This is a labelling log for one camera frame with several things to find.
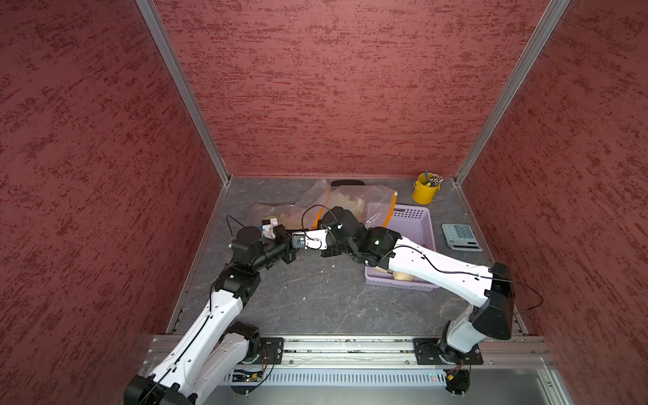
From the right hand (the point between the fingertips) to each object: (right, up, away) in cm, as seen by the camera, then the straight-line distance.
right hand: (318, 229), depth 74 cm
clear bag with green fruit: (-14, +3, +25) cm, 29 cm away
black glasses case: (+12, +18, +45) cm, 50 cm away
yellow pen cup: (+44, +12, +34) cm, 57 cm away
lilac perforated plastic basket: (+38, 0, +29) cm, 47 cm away
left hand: (-2, -1, -3) cm, 4 cm away
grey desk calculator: (+56, -6, +25) cm, 62 cm away
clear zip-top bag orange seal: (+21, +7, +25) cm, 33 cm away
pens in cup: (+45, +17, +24) cm, 53 cm away
